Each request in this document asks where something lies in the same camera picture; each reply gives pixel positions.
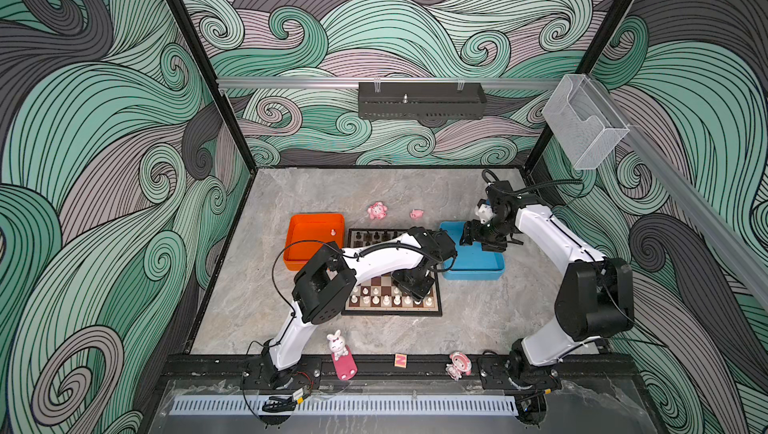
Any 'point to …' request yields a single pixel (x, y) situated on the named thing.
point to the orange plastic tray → (306, 234)
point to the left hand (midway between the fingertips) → (413, 293)
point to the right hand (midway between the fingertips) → (472, 243)
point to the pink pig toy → (416, 214)
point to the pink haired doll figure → (461, 363)
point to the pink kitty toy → (377, 210)
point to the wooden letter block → (400, 360)
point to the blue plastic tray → (471, 262)
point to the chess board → (381, 295)
